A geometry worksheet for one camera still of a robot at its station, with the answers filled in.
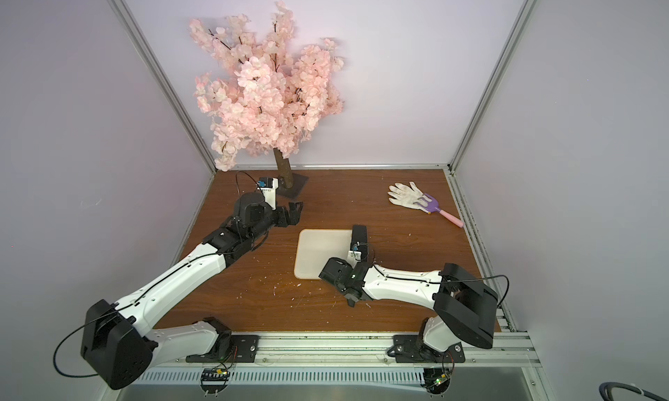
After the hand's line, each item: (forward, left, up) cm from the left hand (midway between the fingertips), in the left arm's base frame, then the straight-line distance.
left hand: (292, 201), depth 79 cm
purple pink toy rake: (+15, -53, -22) cm, 59 cm away
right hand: (-14, -17, -20) cm, 30 cm away
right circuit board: (-43, -42, -25) cm, 65 cm away
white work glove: (+21, -44, -24) cm, 54 cm away
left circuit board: (-44, +21, -28) cm, 56 cm away
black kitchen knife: (+1, -22, -21) cm, 30 cm away
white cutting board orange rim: (-3, -5, -24) cm, 24 cm away
